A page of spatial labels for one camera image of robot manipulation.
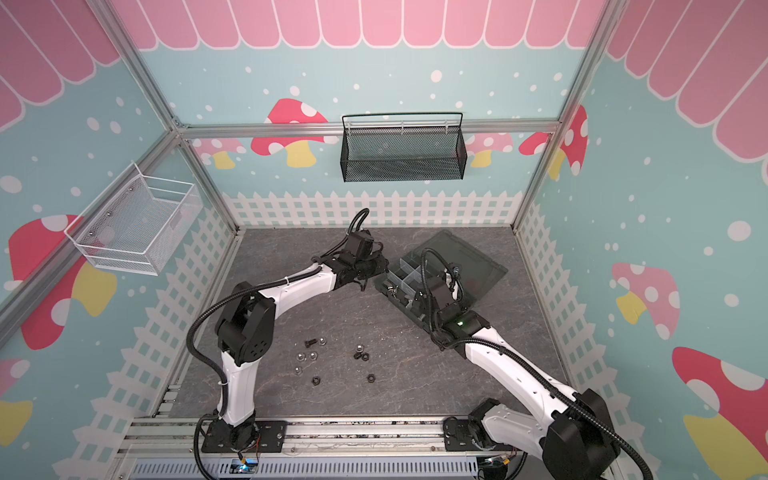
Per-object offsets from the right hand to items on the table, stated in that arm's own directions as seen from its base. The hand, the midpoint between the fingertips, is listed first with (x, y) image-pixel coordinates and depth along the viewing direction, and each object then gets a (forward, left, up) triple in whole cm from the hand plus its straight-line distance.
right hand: (433, 291), depth 82 cm
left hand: (+13, +13, -5) cm, 19 cm away
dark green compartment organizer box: (+16, +3, -12) cm, 21 cm away
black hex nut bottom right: (-18, +17, -16) cm, 30 cm away
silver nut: (-10, +21, -16) cm, 28 cm away
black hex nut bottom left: (-19, +33, -16) cm, 41 cm away
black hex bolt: (-8, +36, -16) cm, 40 cm away
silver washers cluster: (-12, +38, -16) cm, 43 cm away
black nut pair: (-12, +20, -16) cm, 28 cm away
